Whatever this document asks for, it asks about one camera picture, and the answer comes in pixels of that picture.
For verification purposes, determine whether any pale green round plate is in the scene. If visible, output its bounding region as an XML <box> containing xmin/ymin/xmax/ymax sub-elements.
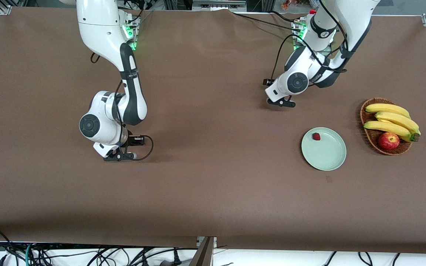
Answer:
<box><xmin>301</xmin><ymin>127</ymin><xmax>347</xmax><ymax>171</ymax></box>

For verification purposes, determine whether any brown table cover sheet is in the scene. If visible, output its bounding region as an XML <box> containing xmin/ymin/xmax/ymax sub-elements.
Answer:
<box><xmin>0</xmin><ymin>7</ymin><xmax>426</xmax><ymax>255</ymax></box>

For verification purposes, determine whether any grey electronics box with ports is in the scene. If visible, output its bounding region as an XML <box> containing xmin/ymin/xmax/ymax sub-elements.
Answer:
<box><xmin>192</xmin><ymin>0</ymin><xmax>247</xmax><ymax>12</ymax></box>

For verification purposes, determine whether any brown woven wicker basket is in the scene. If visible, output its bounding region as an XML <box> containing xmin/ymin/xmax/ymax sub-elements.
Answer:
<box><xmin>360</xmin><ymin>97</ymin><xmax>413</xmax><ymax>156</ymax></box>

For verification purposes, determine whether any yellow banana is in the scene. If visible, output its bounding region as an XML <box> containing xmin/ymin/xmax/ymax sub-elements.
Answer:
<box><xmin>363</xmin><ymin>120</ymin><xmax>420</xmax><ymax>143</ymax></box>
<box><xmin>365</xmin><ymin>103</ymin><xmax>412</xmax><ymax>120</ymax></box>
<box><xmin>375</xmin><ymin>111</ymin><xmax>421</xmax><ymax>136</ymax></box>

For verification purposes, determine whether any red apple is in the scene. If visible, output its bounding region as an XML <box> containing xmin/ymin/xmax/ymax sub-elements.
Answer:
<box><xmin>378</xmin><ymin>132</ymin><xmax>400</xmax><ymax>150</ymax></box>

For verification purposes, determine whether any aluminium profile post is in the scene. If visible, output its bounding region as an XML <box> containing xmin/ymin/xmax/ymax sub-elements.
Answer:
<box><xmin>189</xmin><ymin>236</ymin><xmax>217</xmax><ymax>266</ymax></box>

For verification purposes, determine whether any long black table cable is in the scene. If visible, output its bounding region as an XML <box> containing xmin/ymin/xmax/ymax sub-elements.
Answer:
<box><xmin>231</xmin><ymin>12</ymin><xmax>300</xmax><ymax>32</ymax></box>

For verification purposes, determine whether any short black table cable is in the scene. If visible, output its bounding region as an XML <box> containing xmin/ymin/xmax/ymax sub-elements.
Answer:
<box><xmin>268</xmin><ymin>10</ymin><xmax>299</xmax><ymax>23</ymax></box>

